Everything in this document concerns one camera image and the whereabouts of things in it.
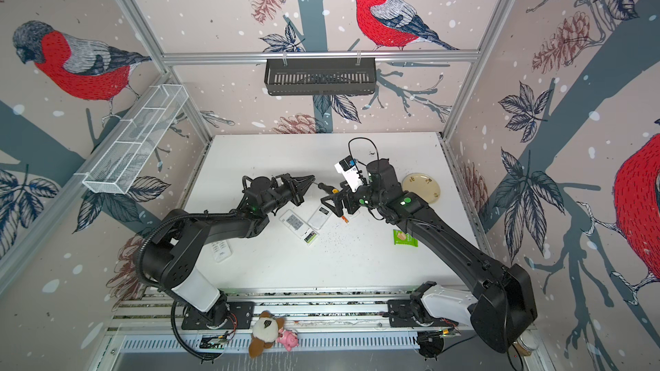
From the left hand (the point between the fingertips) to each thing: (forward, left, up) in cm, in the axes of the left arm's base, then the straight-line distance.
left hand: (314, 176), depth 80 cm
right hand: (-7, -5, +1) cm, 9 cm away
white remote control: (-8, +7, -20) cm, 23 cm away
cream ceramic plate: (+10, -43, -21) cm, 49 cm away
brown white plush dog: (-39, +13, -19) cm, 45 cm away
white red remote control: (-3, -1, -21) cm, 22 cm away
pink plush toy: (-41, +6, -19) cm, 46 cm away
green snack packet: (-12, -30, -20) cm, 38 cm away
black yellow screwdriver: (-5, -4, +1) cm, 7 cm away
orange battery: (-4, -10, -22) cm, 25 cm away
